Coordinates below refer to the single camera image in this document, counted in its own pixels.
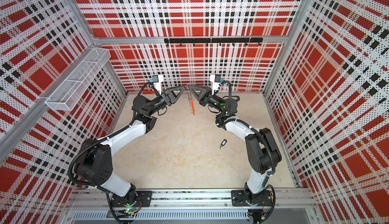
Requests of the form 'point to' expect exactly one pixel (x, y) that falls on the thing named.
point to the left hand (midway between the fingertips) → (185, 89)
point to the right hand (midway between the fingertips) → (188, 88)
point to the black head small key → (224, 142)
